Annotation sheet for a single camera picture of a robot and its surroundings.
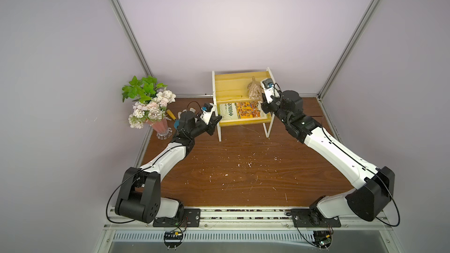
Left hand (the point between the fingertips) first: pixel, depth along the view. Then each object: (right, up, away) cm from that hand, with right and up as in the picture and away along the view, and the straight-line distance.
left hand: (219, 115), depth 82 cm
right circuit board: (+44, -51, -12) cm, 68 cm away
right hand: (+22, +13, -9) cm, 27 cm away
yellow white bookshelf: (+8, +9, -7) cm, 14 cm away
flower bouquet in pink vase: (-31, +9, -2) cm, 32 cm away
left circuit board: (-19, -53, -10) cm, 57 cm away
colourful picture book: (+11, +3, +8) cm, 14 cm away
